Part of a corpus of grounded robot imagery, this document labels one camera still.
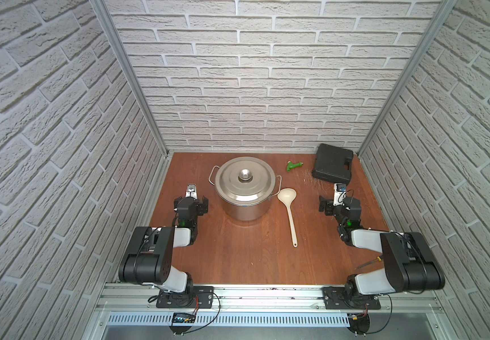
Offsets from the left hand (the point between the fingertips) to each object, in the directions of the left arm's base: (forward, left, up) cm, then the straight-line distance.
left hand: (186, 194), depth 93 cm
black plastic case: (+21, -74, -2) cm, 77 cm away
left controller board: (-45, -5, -11) cm, 46 cm away
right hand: (-1, -67, +1) cm, 67 cm away
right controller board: (-47, -66, -6) cm, 81 cm away
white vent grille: (-45, 0, -8) cm, 46 cm away
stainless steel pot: (-6, -30, -6) cm, 31 cm away
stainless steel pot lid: (+1, -27, +9) cm, 28 cm away
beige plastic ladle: (+2, -47, -4) cm, 47 cm away
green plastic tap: (+23, -52, -6) cm, 57 cm away
